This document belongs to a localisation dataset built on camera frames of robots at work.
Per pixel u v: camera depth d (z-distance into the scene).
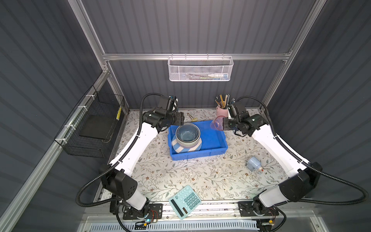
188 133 0.94
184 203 0.74
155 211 0.72
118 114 0.83
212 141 1.01
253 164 0.83
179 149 0.91
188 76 0.92
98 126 0.74
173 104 0.60
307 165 0.42
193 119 1.14
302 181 0.39
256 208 0.66
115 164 0.42
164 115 0.57
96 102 0.82
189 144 0.86
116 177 0.40
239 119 0.58
